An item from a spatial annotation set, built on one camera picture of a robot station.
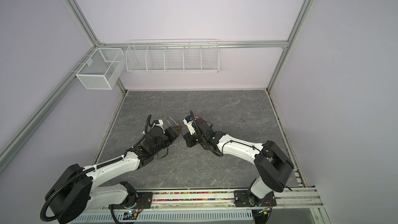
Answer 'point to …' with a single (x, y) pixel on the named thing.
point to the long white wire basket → (172, 56)
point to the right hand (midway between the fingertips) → (184, 138)
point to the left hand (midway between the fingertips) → (182, 130)
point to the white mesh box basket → (101, 71)
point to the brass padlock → (174, 127)
